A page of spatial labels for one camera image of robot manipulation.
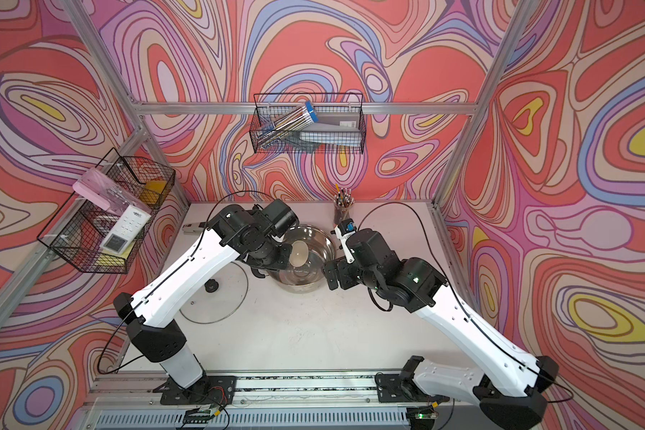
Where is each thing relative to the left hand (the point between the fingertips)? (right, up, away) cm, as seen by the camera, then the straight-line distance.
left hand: (288, 265), depth 70 cm
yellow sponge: (-41, +22, +8) cm, 47 cm away
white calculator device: (-43, +10, -1) cm, 44 cm away
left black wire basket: (-50, +11, 0) cm, 51 cm away
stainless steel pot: (+4, -8, +28) cm, 30 cm away
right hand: (+14, -1, -3) cm, 15 cm away
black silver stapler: (-44, +9, +38) cm, 58 cm away
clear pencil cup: (+16, +19, +29) cm, 38 cm away
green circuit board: (-24, -41, +2) cm, 48 cm away
